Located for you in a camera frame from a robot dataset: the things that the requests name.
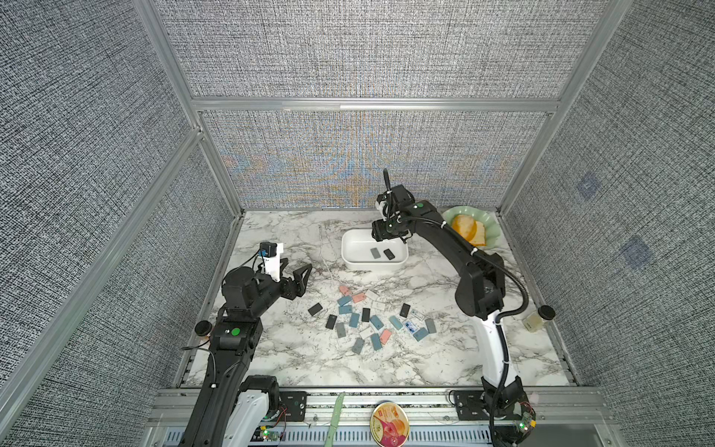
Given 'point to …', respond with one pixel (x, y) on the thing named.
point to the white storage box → (361, 251)
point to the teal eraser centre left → (354, 319)
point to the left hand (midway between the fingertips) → (303, 260)
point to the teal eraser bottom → (376, 342)
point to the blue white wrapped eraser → (411, 327)
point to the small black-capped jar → (535, 321)
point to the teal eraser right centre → (396, 322)
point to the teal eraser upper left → (344, 300)
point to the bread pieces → (470, 229)
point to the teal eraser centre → (378, 324)
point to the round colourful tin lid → (389, 424)
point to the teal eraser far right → (420, 333)
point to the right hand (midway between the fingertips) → (379, 224)
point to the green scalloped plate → (492, 227)
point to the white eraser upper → (371, 294)
